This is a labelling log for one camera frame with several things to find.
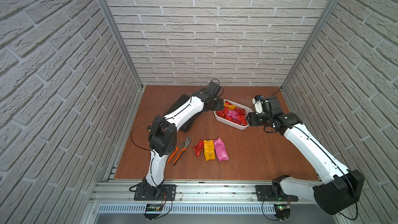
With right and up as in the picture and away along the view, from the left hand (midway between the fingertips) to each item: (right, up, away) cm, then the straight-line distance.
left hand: (221, 104), depth 90 cm
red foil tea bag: (-14, -25, -2) cm, 29 cm away
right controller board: (+26, -49, -20) cm, 59 cm away
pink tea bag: (+8, -6, +10) cm, 14 cm away
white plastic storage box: (+13, -11, +5) cm, 18 cm away
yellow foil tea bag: (-8, -26, -4) cm, 27 cm away
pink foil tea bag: (-1, -25, -6) cm, 26 cm away
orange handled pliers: (-20, -21, +1) cm, 29 cm away
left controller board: (-35, -50, -18) cm, 63 cm away
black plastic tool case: (-22, -13, +2) cm, 25 cm away
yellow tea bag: (+7, -2, +10) cm, 13 cm away
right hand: (+16, -6, -10) cm, 20 cm away
